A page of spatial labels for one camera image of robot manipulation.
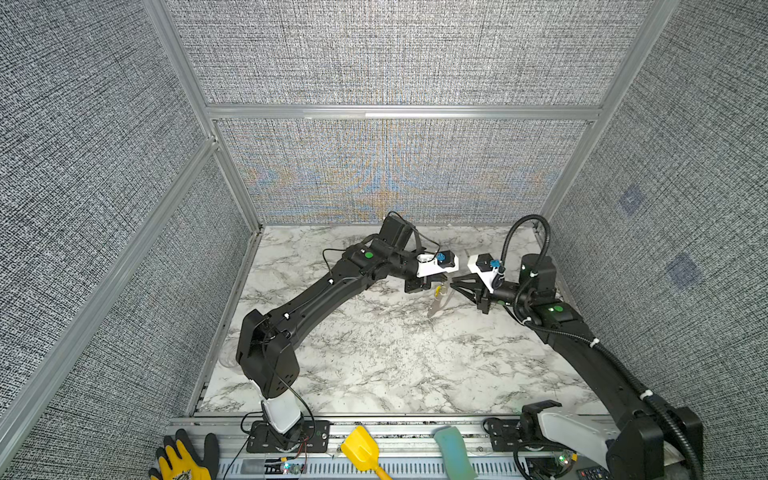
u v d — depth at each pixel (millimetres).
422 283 649
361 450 714
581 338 503
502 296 658
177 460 691
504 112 1514
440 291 761
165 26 711
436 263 611
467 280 720
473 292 679
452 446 730
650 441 382
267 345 428
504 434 733
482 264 609
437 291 763
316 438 727
